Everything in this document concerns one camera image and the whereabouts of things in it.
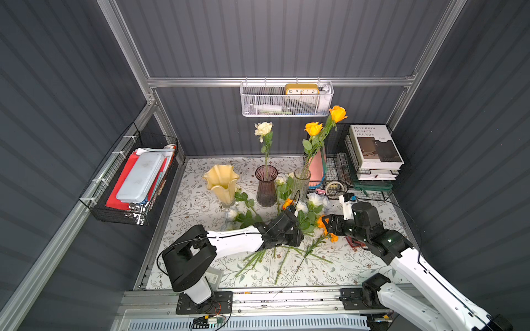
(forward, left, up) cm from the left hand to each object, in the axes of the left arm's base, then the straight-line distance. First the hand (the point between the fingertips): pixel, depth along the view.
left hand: (303, 239), depth 82 cm
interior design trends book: (+35, -34, +18) cm, 52 cm away
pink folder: (+42, -13, -4) cm, 44 cm away
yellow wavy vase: (+25, +35, +8) cm, 43 cm away
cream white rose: (+34, +15, +28) cm, 47 cm away
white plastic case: (+12, +58, +25) cm, 64 cm away
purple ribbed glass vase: (+29, +15, -8) cm, 33 cm away
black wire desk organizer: (+33, -24, -1) cm, 41 cm away
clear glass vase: (+29, -2, -2) cm, 29 cm away
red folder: (+3, +64, +23) cm, 68 cm away
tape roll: (+29, -20, 0) cm, 35 cm away
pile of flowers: (+14, -5, -3) cm, 15 cm away
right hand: (+5, -11, +10) cm, 15 cm away
